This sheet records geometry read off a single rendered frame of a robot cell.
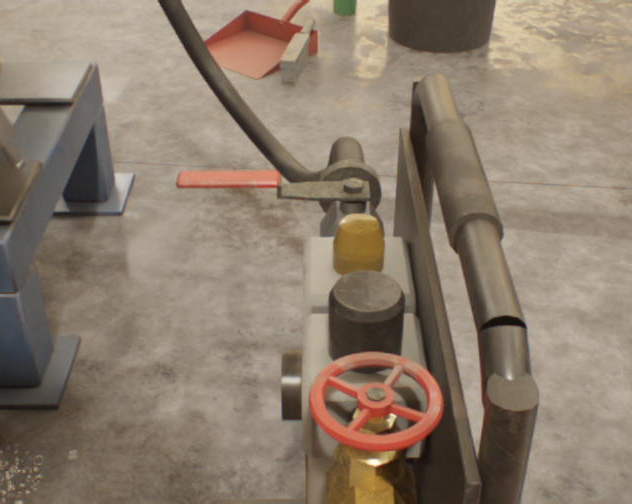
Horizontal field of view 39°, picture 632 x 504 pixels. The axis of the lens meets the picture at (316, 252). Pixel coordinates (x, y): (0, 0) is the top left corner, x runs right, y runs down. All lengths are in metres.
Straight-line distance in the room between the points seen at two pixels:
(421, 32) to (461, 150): 1.69
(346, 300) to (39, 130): 0.89
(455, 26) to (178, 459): 1.42
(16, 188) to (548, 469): 0.76
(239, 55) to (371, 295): 1.73
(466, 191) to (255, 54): 1.74
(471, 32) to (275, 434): 1.37
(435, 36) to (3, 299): 1.39
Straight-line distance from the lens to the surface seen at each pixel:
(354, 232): 0.62
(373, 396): 0.48
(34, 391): 1.26
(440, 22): 2.23
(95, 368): 1.28
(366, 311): 0.53
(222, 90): 1.29
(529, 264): 1.48
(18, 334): 1.20
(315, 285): 0.63
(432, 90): 0.66
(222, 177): 0.71
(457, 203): 0.52
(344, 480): 0.51
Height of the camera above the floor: 0.84
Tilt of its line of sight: 35 degrees down
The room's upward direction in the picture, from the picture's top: straight up
